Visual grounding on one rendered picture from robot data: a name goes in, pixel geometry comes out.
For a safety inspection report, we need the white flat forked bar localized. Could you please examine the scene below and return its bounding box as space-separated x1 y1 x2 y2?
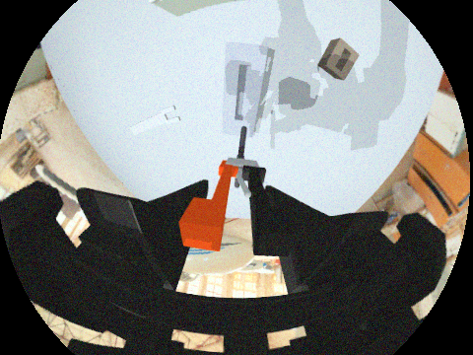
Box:
130 106 180 135

